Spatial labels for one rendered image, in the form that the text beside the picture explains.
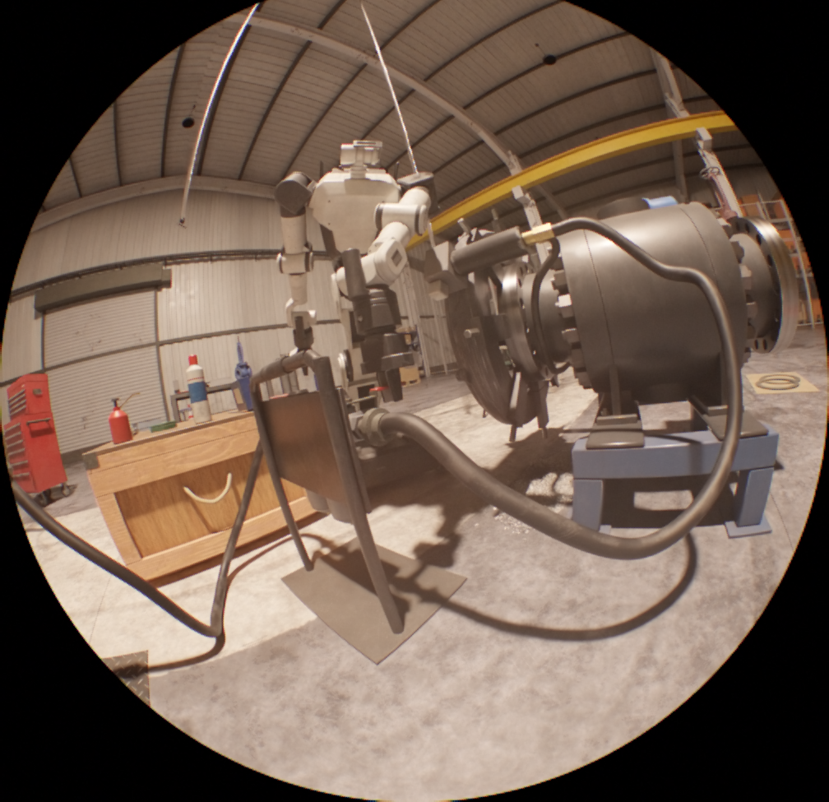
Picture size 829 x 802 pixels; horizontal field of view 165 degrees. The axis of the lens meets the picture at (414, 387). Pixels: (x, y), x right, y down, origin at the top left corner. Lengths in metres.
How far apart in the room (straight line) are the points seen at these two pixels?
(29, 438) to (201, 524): 2.80
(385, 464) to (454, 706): 0.96
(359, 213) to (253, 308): 8.62
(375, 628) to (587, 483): 0.59
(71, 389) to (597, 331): 10.03
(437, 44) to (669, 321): 8.31
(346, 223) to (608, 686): 1.24
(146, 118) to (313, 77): 4.69
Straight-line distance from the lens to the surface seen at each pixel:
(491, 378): 0.83
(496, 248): 0.72
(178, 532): 1.06
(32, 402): 3.68
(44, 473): 3.65
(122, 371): 9.19
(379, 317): 0.52
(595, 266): 0.82
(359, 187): 0.95
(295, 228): 1.06
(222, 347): 9.01
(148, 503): 1.04
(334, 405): 0.41
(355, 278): 0.52
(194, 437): 0.98
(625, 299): 0.79
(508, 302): 0.92
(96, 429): 9.44
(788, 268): 1.05
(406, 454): 1.23
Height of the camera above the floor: 0.51
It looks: 4 degrees down
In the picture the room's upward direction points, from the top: 11 degrees counter-clockwise
